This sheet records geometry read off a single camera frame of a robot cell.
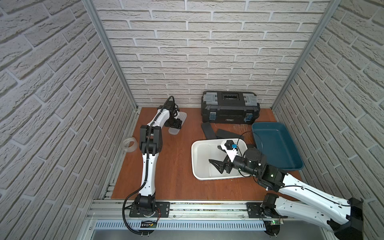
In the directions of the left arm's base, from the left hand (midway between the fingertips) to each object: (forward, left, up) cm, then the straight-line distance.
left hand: (178, 123), depth 107 cm
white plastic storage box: (-22, -17, -1) cm, 27 cm away
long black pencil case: (-7, -23, -1) cm, 24 cm away
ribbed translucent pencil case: (-7, +2, 0) cm, 7 cm away
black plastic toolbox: (+2, -35, +16) cm, 39 cm away
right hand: (-35, -22, +22) cm, 47 cm away
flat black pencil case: (-9, -33, +1) cm, 34 cm away
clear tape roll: (-16, +34, -2) cm, 38 cm away
